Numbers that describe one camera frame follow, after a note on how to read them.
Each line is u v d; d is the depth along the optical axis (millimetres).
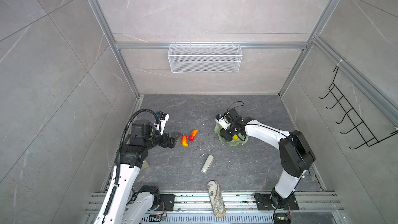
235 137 824
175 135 625
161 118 602
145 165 810
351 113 686
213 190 746
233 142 909
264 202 730
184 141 924
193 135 948
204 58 1009
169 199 749
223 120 836
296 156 475
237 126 672
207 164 819
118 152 458
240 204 745
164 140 613
